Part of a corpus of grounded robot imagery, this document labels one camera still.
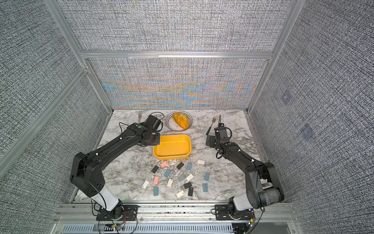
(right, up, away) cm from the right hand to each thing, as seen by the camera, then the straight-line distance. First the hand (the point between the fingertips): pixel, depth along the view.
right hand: (215, 135), depth 92 cm
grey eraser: (-21, -25, -6) cm, 33 cm away
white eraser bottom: (-22, -31, -12) cm, 40 cm away
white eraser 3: (-42, -27, -9) cm, 51 cm away
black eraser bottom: (-16, -30, -12) cm, 36 cm away
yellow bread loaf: (-21, +10, +13) cm, 27 cm away
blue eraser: (-30, -23, -4) cm, 38 cm away
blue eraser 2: (-16, -19, -2) cm, 25 cm away
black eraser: (-37, -20, -2) cm, 43 cm away
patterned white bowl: (-29, +7, +15) cm, 34 cm away
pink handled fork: (-56, +14, +25) cm, 63 cm away
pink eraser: (-32, -18, -1) cm, 37 cm away
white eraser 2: (-28, -27, -8) cm, 39 cm away
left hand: (-35, -2, -6) cm, 35 cm away
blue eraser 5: (-35, -30, -11) cm, 48 cm away
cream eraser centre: (-17, -24, -6) cm, 30 cm away
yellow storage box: (-28, -9, +9) cm, 31 cm away
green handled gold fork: (+3, +9, +21) cm, 23 cm away
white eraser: (-9, -17, -1) cm, 19 cm away
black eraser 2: (-22, -19, -2) cm, 29 cm away
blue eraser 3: (-6, -24, -6) cm, 25 cm away
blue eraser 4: (-8, -28, -10) cm, 31 cm away
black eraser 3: (-18, -28, -9) cm, 34 cm away
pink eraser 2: (-36, -26, -8) cm, 45 cm away
